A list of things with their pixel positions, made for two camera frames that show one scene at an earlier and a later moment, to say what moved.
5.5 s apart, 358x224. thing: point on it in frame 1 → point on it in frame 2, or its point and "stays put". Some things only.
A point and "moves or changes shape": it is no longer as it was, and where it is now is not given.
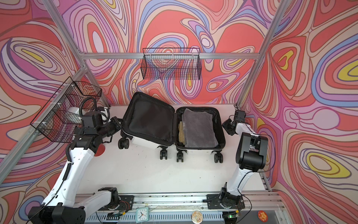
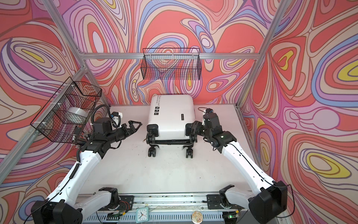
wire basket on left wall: x=59 y=119 stays put
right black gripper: x=230 y=132 → x=196 y=130
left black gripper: x=113 y=120 → x=131 y=130
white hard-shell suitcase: x=149 y=121 moves or changes shape
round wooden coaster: x=196 y=217 stays put
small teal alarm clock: x=141 y=214 stays put
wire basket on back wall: x=171 y=63 stays put
